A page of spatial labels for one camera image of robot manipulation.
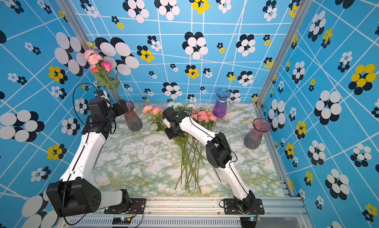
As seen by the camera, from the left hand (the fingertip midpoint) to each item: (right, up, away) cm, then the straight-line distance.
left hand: (118, 101), depth 78 cm
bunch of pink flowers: (+41, -34, +10) cm, 54 cm away
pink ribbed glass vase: (+79, -23, +15) cm, 83 cm away
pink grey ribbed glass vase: (+1, -12, +18) cm, 22 cm away
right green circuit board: (+67, -58, -10) cm, 89 cm away
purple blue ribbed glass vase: (+59, -2, +25) cm, 64 cm away
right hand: (+27, -19, +14) cm, 36 cm away
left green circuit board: (+5, -60, -6) cm, 60 cm away
